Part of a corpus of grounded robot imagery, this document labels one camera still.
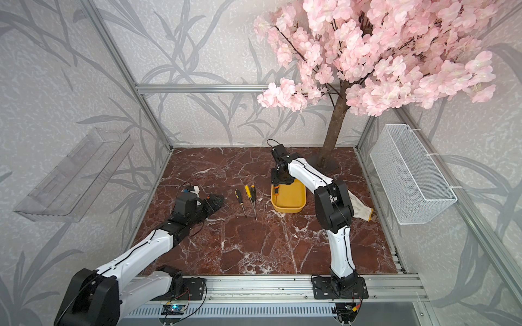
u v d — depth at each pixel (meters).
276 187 1.00
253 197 0.99
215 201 0.77
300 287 0.75
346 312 0.73
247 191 0.99
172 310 0.70
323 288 0.72
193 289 0.74
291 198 0.96
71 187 0.67
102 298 0.39
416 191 0.60
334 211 0.54
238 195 0.98
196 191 0.79
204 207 0.71
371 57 0.56
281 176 0.84
